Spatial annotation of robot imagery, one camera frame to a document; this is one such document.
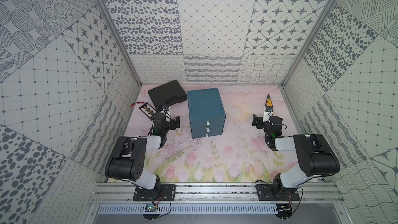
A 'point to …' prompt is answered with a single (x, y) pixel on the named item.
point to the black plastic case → (168, 94)
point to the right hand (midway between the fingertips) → (261, 116)
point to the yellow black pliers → (269, 102)
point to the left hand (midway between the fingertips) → (170, 114)
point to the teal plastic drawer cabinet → (207, 112)
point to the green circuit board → (151, 208)
